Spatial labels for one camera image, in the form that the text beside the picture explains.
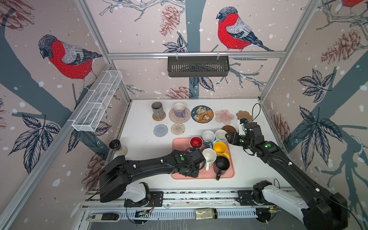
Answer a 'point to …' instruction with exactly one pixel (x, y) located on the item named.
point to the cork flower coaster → (244, 114)
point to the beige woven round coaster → (178, 129)
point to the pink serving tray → (184, 143)
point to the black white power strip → (108, 217)
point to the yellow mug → (220, 148)
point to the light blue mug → (208, 137)
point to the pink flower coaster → (224, 116)
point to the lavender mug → (179, 108)
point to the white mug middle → (210, 155)
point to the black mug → (221, 164)
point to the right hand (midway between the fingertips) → (228, 134)
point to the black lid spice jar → (116, 144)
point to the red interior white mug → (196, 142)
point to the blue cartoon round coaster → (202, 114)
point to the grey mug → (157, 109)
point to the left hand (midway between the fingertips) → (198, 171)
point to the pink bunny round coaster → (179, 120)
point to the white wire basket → (90, 116)
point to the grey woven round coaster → (160, 130)
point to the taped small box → (206, 213)
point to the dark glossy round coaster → (229, 129)
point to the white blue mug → (220, 136)
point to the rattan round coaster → (158, 119)
